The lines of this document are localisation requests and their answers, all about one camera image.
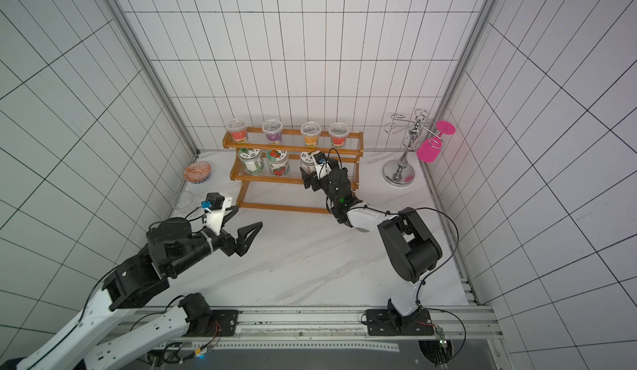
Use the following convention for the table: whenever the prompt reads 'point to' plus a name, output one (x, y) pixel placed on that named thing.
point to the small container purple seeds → (273, 129)
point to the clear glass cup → (185, 199)
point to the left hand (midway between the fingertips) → (246, 221)
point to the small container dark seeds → (338, 132)
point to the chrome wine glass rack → (401, 172)
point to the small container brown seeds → (311, 131)
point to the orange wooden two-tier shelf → (290, 169)
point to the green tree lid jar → (253, 163)
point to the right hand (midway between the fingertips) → (305, 163)
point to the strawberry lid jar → (278, 162)
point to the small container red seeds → (238, 129)
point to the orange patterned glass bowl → (197, 172)
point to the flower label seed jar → (308, 162)
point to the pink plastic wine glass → (429, 149)
